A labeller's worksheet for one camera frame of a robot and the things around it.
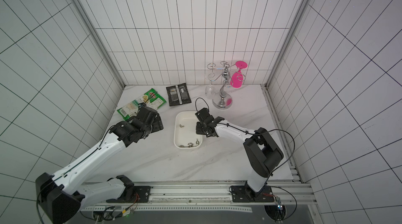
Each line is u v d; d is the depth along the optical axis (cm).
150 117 59
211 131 64
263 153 45
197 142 90
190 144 88
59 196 37
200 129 80
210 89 92
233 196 73
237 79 98
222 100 110
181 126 97
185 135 90
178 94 111
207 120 70
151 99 111
